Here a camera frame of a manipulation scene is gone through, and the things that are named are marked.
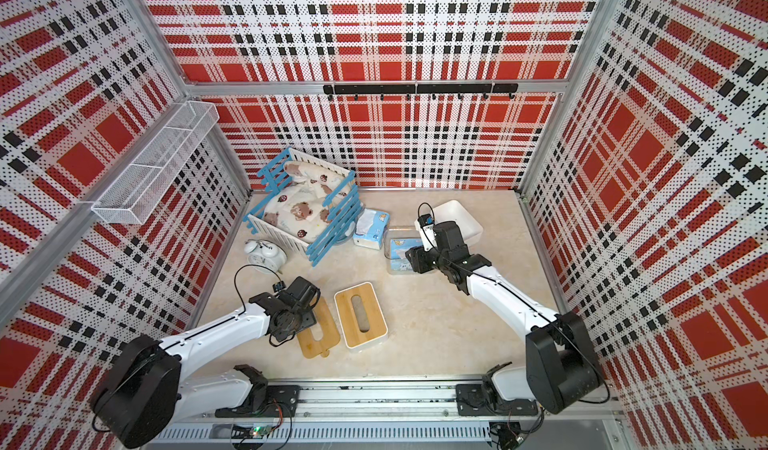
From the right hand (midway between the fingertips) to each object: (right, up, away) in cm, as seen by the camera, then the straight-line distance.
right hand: (418, 250), depth 85 cm
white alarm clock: (-46, -2, +4) cm, 47 cm away
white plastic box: (+15, +12, +27) cm, 33 cm away
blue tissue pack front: (-6, -4, +7) cm, 10 cm away
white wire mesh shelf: (-84, +19, +5) cm, 86 cm away
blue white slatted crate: (-25, +13, +16) cm, 33 cm away
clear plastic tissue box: (-7, +4, +19) cm, 21 cm away
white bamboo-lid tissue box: (-17, -20, +1) cm, 26 cm away
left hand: (-33, -21, +2) cm, 39 cm away
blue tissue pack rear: (-16, +6, +17) cm, 24 cm away
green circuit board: (-44, -43, -14) cm, 63 cm away
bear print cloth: (-43, +13, +19) cm, 49 cm away
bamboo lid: (-30, -27, -3) cm, 41 cm away
